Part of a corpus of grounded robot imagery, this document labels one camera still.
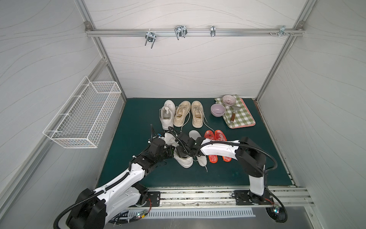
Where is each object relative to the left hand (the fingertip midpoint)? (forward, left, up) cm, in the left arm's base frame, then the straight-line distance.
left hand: (174, 148), depth 83 cm
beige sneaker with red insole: (+30, -15, -4) cm, 33 cm away
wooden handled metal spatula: (+40, -46, -9) cm, 62 cm away
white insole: (-4, -17, -8) cm, 19 cm away
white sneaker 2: (-7, -7, -3) cm, 11 cm away
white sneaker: (+27, +8, -2) cm, 29 cm away
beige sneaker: (+31, -4, -2) cm, 31 cm away
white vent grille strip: (-30, -9, -10) cm, 33 cm away
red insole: (+14, -30, -9) cm, 34 cm away
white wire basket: (+3, +44, +22) cm, 50 cm away
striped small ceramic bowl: (+48, -42, -7) cm, 64 cm away
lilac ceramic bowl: (+36, -31, -6) cm, 48 cm away
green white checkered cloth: (+31, -50, -9) cm, 59 cm away
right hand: (+3, -3, -6) cm, 7 cm away
